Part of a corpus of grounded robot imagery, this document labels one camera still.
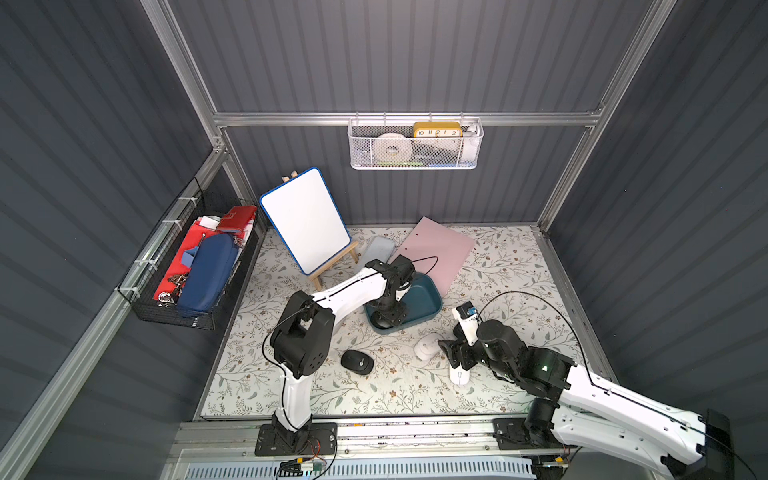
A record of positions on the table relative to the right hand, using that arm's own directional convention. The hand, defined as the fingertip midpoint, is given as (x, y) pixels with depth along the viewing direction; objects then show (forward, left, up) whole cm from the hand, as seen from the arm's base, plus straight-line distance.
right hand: (456, 332), depth 76 cm
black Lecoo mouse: (-3, +26, -13) cm, 30 cm away
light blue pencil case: (+40, +22, -13) cm, 48 cm away
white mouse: (+2, +6, -13) cm, 14 cm away
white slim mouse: (-7, -2, -13) cm, 14 cm away
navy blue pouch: (+7, +59, +16) cm, 62 cm away
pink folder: (+39, 0, -14) cm, 42 cm away
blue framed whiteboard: (+31, +42, +10) cm, 53 cm away
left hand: (+11, +17, -10) cm, 22 cm away
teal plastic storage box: (+17, +7, -13) cm, 22 cm away
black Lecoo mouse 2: (+9, +21, -12) cm, 26 cm away
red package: (+23, +58, +16) cm, 65 cm away
